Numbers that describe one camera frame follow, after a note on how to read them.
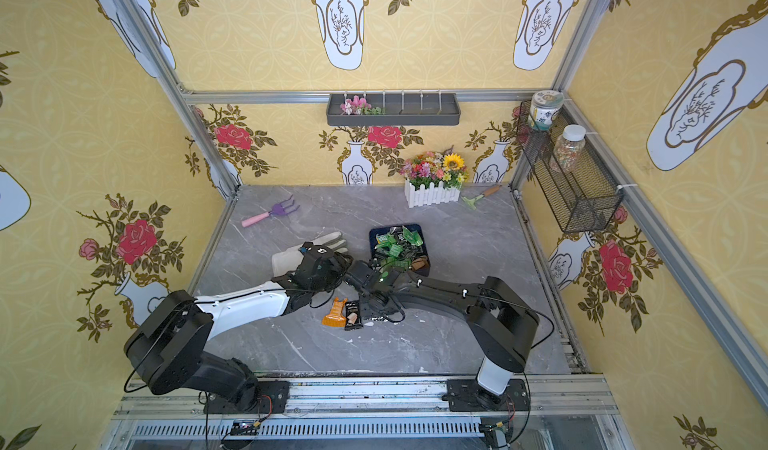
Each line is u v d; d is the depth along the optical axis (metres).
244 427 0.73
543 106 0.85
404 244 1.00
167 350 0.43
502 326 0.44
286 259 1.00
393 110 0.92
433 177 1.04
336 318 0.87
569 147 0.72
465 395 0.74
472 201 1.17
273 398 0.73
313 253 0.68
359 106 0.88
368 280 0.65
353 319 0.86
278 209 1.15
